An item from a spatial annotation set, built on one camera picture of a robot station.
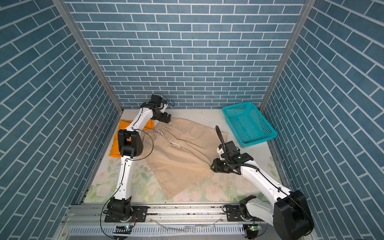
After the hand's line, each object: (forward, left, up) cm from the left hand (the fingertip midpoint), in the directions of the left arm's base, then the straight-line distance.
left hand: (163, 117), depth 108 cm
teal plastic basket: (-5, -65, -6) cm, 65 cm away
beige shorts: (-27, -14, -3) cm, 31 cm away
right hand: (-39, -33, +2) cm, 51 cm away
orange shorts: (-6, +28, -2) cm, 29 cm away
